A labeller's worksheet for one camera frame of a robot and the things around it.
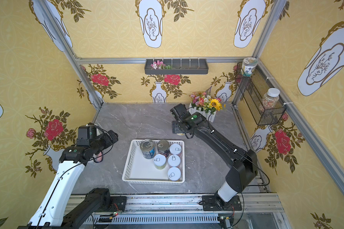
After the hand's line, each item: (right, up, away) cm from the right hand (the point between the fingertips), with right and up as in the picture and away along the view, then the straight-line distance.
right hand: (183, 124), depth 82 cm
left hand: (-42, -7, -5) cm, 43 cm away
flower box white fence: (+15, +14, +16) cm, 26 cm away
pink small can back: (-5, -21, +2) cm, 22 cm away
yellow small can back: (-1, -5, +1) cm, 6 cm away
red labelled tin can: (-12, -14, +3) cm, 18 cm away
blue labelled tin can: (-21, -14, +1) cm, 25 cm away
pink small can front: (-4, -15, +6) cm, 17 cm away
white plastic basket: (-27, -27, +4) cm, 38 cm away
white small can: (-13, -22, +2) cm, 26 cm away
